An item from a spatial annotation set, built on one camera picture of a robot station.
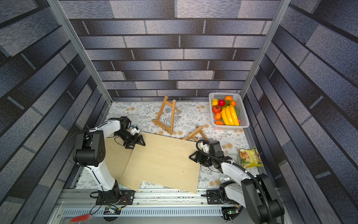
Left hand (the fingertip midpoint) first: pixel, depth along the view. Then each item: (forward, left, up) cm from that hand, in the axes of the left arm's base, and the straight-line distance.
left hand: (141, 144), depth 90 cm
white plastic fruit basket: (+32, -72, +4) cm, 79 cm away
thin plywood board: (-11, -17, -1) cm, 20 cm away
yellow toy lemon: (+37, -54, +4) cm, 65 cm away
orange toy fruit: (+40, -66, +6) cm, 77 cm away
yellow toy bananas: (+21, -62, +6) cm, 66 cm away
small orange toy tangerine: (+24, -55, +2) cm, 60 cm away
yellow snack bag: (-9, -70, +2) cm, 70 cm away
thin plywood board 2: (-8, +14, -2) cm, 16 cm away
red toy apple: (+34, -58, +7) cm, 68 cm away
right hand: (-8, -34, -1) cm, 35 cm away
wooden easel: (+8, -34, 0) cm, 35 cm away
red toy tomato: (+30, -54, +3) cm, 62 cm away
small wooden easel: (+15, -11, +1) cm, 19 cm away
